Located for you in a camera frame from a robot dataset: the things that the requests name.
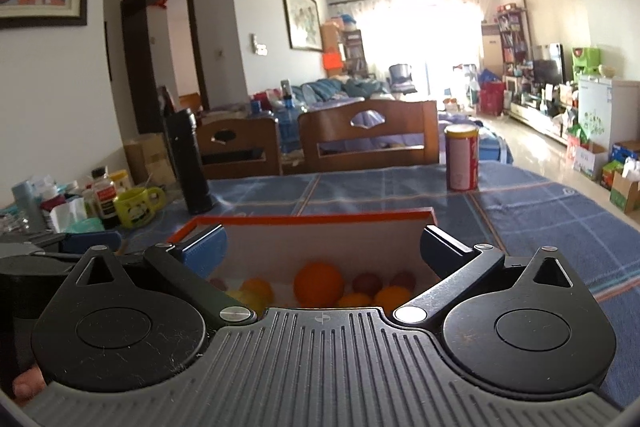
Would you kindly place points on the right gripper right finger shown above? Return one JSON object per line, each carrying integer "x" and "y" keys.
{"x": 460, "y": 268}

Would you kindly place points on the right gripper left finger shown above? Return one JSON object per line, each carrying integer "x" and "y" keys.
{"x": 183, "y": 269}

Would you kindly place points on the operator hand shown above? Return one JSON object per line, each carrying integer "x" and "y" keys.
{"x": 27, "y": 385}

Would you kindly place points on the lone orange behind bag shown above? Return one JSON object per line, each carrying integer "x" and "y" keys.
{"x": 260, "y": 288}

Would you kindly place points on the small orange by pomelo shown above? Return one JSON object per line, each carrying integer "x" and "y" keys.
{"x": 391, "y": 297}

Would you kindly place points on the blue checked tablecloth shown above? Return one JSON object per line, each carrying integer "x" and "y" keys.
{"x": 512, "y": 208}

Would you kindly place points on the yellow-green mug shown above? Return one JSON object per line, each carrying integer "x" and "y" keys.
{"x": 138, "y": 206}

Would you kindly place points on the large yellow pomelo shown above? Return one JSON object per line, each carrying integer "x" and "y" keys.
{"x": 250, "y": 300}

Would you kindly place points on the teal tissue pack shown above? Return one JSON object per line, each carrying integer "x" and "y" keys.
{"x": 89, "y": 225}

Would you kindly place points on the small red tomato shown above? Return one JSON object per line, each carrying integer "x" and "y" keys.
{"x": 367, "y": 283}

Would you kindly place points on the orange cardboard box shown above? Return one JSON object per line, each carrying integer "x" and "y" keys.
{"x": 275, "y": 248}

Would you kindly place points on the small orange far left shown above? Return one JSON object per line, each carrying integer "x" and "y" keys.
{"x": 354, "y": 300}

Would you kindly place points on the pink cylindrical canister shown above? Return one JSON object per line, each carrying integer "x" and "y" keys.
{"x": 462, "y": 143}

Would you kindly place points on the large orange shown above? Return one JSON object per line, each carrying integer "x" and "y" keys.
{"x": 318, "y": 285}

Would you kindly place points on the black thermos bottle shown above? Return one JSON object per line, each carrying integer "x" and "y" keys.
{"x": 180, "y": 128}

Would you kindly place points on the wooden chair behind table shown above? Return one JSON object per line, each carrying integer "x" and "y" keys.
{"x": 400, "y": 118}

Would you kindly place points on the white chest freezer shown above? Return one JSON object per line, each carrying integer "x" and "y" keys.
{"x": 608, "y": 110}

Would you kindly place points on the framed painting far wall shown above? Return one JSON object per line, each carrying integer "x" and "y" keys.
{"x": 303, "y": 23}

